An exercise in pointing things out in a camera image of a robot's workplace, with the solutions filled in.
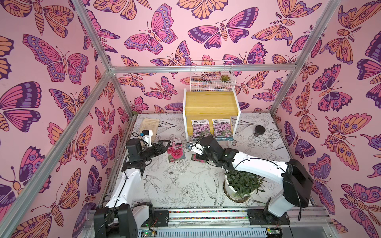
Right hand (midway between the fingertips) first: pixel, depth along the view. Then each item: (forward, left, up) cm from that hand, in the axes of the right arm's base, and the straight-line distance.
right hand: (201, 141), depth 83 cm
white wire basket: (+39, -7, +17) cm, 43 cm away
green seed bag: (-12, +2, +3) cm, 12 cm away
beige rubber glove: (+27, +41, -17) cm, 52 cm away
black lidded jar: (+18, -41, -13) cm, 47 cm away
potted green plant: (-24, -18, 0) cm, 30 cm away
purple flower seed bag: (+10, 0, -1) cm, 10 cm away
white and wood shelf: (+13, -5, +15) cm, 21 cm away
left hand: (-2, +19, +1) cm, 19 cm away
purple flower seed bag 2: (+8, -13, 0) cm, 15 cm away
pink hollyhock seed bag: (+4, +17, -18) cm, 25 cm away
